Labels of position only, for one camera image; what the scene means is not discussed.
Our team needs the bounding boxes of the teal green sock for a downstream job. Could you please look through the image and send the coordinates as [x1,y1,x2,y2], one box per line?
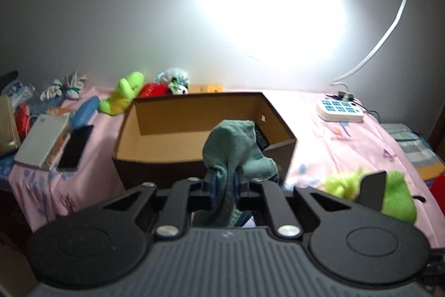
[192,120,279,228]

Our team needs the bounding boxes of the lime green mesh scrunchie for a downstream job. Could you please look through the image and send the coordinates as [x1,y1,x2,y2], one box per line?
[323,166,364,200]

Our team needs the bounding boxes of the green plush caterpillar toy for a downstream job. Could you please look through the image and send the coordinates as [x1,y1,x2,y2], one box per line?
[381,171,417,225]

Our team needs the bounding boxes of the brown cardboard storage box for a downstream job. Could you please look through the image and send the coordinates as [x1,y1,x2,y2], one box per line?
[113,92,296,189]

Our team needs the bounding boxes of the yellow box with characters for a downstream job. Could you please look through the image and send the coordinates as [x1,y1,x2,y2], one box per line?
[189,84,224,94]

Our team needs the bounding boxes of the white blue power strip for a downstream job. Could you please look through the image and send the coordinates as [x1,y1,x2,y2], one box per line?
[316,99,364,123]

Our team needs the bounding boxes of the lime green plush toy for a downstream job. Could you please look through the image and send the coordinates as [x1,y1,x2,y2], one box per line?
[99,72,145,116]

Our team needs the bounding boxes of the black phone on stand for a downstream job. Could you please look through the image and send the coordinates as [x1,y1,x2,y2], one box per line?
[354,171,387,212]

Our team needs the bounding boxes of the black plug adapter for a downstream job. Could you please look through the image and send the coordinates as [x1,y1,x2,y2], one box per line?
[336,91,355,102]

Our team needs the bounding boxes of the black smartphone lying flat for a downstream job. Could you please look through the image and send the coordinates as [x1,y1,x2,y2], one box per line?
[56,125,94,172]

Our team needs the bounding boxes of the blue oval object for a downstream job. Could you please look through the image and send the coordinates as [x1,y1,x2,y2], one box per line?
[71,96,100,130]

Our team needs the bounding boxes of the white booklet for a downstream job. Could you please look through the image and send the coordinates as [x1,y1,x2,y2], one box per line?
[14,115,72,170]

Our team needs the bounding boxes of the red package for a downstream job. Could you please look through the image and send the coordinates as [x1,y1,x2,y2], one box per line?
[14,102,31,142]

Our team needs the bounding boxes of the gold paper bag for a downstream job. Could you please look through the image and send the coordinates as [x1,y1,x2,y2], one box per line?
[0,96,21,157]

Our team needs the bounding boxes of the white power cable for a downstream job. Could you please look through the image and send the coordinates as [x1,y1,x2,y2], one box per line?
[330,0,412,88]

